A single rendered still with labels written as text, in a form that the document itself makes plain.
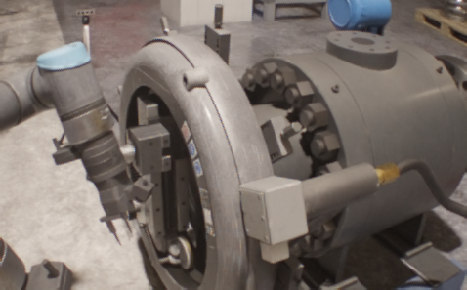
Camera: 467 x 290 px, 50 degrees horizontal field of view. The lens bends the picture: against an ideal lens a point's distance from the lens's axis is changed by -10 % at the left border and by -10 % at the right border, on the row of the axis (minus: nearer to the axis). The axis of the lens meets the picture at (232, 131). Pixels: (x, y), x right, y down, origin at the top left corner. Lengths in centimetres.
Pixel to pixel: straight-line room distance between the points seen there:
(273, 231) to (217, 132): 23
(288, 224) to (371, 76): 60
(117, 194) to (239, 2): 446
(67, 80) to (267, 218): 42
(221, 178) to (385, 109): 53
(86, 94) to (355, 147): 68
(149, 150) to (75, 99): 39
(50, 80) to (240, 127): 39
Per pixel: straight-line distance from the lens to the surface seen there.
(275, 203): 98
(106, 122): 93
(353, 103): 136
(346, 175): 110
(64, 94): 91
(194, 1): 514
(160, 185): 140
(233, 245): 110
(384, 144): 139
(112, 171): 94
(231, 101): 110
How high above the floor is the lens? 134
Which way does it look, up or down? 26 degrees down
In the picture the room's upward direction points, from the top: 2 degrees clockwise
